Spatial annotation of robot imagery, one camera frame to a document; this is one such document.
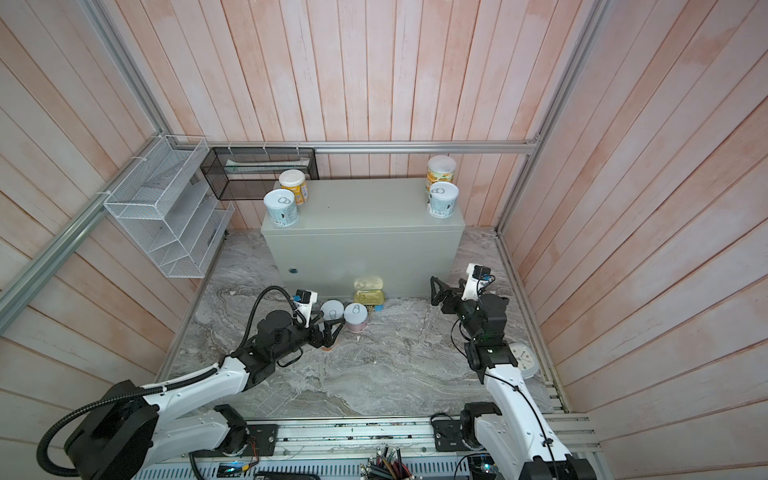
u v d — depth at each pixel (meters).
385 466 0.61
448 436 0.74
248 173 1.05
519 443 0.45
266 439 0.73
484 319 0.58
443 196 0.73
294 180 0.75
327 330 0.73
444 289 0.70
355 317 0.90
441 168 0.76
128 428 0.41
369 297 0.96
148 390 0.45
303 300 0.72
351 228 0.74
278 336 0.64
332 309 0.91
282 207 0.71
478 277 0.66
